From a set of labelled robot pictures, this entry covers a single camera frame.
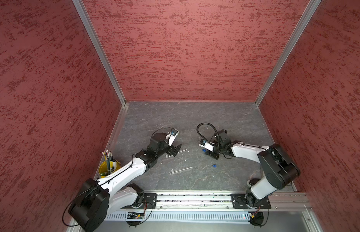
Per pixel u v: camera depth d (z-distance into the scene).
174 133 0.71
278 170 0.46
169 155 0.75
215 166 0.87
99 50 0.87
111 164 0.74
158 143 0.63
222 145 0.74
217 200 0.76
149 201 0.75
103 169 0.76
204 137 0.79
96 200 0.40
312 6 0.71
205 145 0.81
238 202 0.74
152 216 0.71
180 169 0.85
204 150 0.92
